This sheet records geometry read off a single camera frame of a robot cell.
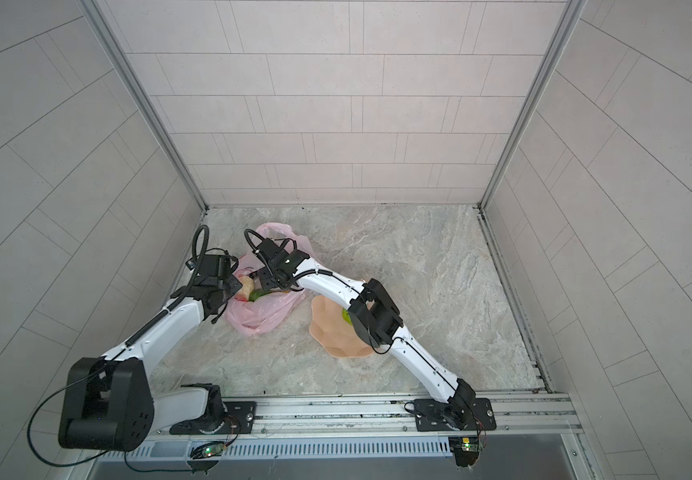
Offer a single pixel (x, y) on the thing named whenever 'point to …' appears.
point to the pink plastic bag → (261, 315)
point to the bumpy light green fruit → (346, 316)
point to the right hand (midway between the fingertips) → (267, 280)
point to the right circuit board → (465, 450)
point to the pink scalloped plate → (331, 331)
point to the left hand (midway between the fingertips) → (238, 277)
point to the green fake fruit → (257, 293)
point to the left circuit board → (209, 449)
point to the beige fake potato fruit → (247, 288)
